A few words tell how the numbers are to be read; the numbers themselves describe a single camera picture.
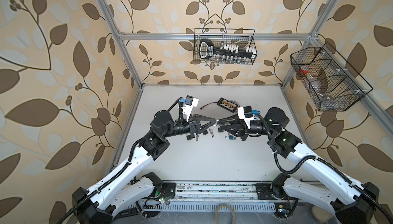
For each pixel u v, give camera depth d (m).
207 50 0.85
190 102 0.54
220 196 0.74
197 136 0.94
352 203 0.39
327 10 0.79
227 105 1.07
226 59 0.89
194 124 0.52
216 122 0.58
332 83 0.73
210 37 0.91
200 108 1.08
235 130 0.54
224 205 0.71
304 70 0.87
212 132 0.96
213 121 0.58
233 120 0.59
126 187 0.55
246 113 0.49
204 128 0.56
